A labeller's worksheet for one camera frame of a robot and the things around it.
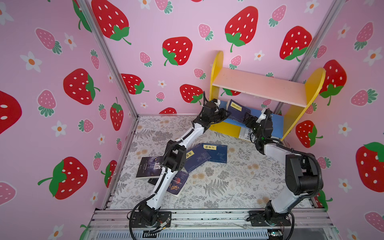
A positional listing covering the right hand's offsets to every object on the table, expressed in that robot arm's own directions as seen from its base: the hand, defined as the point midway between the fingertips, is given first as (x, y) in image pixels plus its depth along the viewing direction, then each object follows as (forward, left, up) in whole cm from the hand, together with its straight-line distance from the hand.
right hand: (249, 113), depth 90 cm
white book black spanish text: (-4, -2, -14) cm, 15 cm away
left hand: (+1, +10, 0) cm, 10 cm away
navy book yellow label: (-20, +31, -22) cm, 43 cm away
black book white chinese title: (-32, +58, -21) cm, 70 cm away
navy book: (-16, +17, -23) cm, 32 cm away
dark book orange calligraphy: (-39, +39, -21) cm, 59 cm away
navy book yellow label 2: (+6, +6, -3) cm, 9 cm away
